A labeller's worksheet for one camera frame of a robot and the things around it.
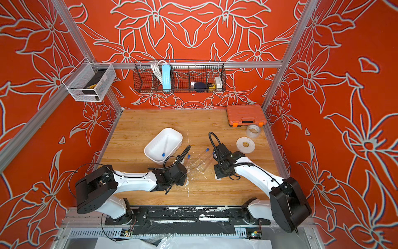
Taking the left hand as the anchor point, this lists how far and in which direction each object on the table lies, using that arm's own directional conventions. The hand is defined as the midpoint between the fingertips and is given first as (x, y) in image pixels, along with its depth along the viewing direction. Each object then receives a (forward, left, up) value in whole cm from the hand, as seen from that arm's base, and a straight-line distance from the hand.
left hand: (185, 175), depth 87 cm
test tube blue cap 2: (+18, -12, +1) cm, 22 cm away
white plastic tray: (+18, +17, +1) cm, 25 cm away
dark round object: (+47, -6, +29) cm, 55 cm away
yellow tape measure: (+46, -13, +29) cm, 56 cm away
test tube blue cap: (+12, +15, +1) cm, 19 cm away
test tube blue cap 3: (+17, -12, +1) cm, 21 cm away
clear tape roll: (+34, -44, +2) cm, 56 cm away
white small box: (+46, -17, +32) cm, 59 cm away
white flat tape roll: (+19, -37, 0) cm, 42 cm away
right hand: (+1, -18, +5) cm, 19 cm away
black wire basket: (+54, +8, +31) cm, 63 cm away
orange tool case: (+46, -38, +5) cm, 60 cm away
